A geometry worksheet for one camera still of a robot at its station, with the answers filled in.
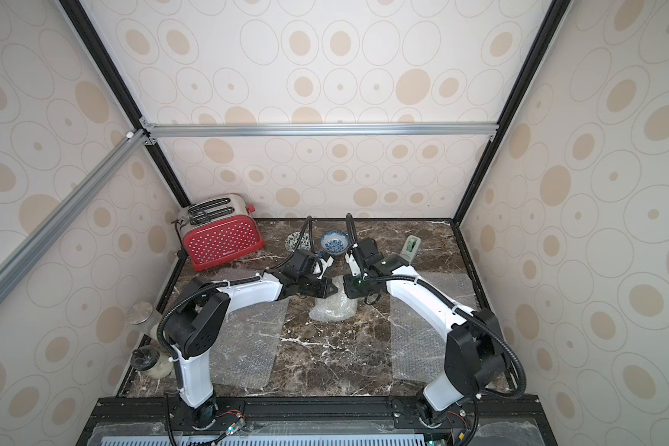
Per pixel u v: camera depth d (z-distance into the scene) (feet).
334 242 3.60
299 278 2.48
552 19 2.25
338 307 2.84
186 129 2.98
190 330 1.62
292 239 3.59
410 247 3.49
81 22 2.25
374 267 1.98
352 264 2.55
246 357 2.73
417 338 2.86
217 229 3.09
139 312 2.55
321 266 2.61
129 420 2.39
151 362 2.40
